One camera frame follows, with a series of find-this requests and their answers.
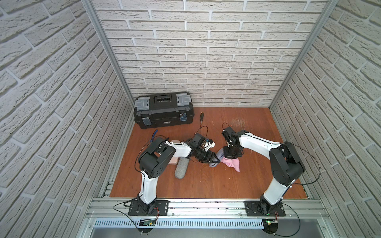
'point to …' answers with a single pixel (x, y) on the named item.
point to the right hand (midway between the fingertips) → (230, 156)
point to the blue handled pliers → (153, 136)
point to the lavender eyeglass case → (220, 154)
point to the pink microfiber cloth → (234, 163)
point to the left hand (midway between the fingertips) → (217, 161)
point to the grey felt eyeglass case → (182, 167)
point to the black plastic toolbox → (163, 109)
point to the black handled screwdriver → (201, 118)
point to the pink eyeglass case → (174, 160)
